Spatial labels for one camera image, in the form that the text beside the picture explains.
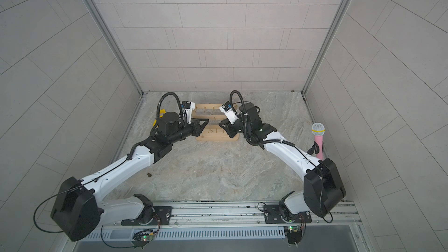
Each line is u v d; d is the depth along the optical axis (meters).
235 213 0.72
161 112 0.57
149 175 0.81
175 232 0.68
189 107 0.68
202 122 0.73
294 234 0.69
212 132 0.88
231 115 0.68
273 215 0.71
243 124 0.60
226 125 0.69
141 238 0.65
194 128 0.66
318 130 0.68
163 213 0.72
